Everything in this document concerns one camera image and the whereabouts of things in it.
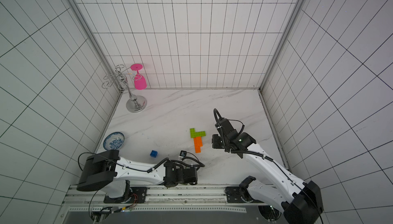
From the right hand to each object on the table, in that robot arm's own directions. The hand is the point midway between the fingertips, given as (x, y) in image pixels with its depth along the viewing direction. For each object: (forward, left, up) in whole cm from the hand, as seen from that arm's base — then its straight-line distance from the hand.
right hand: (213, 137), depth 80 cm
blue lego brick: (-7, +34, -10) cm, 36 cm away
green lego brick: (+7, +12, -10) cm, 17 cm away
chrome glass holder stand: (+29, +58, -11) cm, 66 cm away
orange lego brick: (+2, +11, -11) cm, 16 cm away
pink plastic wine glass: (+36, +51, +4) cm, 63 cm away
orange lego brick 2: (+2, +9, -11) cm, 14 cm away
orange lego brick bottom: (-2, +9, -12) cm, 15 cm away
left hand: (-17, +18, -13) cm, 27 cm away
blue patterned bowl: (-1, +60, -9) cm, 61 cm away
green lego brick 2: (+7, +7, -10) cm, 14 cm away
